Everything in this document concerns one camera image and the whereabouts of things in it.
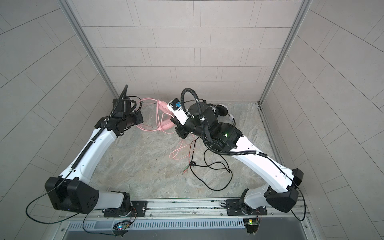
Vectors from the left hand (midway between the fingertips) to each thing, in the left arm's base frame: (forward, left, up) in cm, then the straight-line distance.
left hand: (144, 112), depth 79 cm
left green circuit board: (-48, +3, -19) cm, 52 cm away
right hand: (-15, -19, +14) cm, 28 cm away
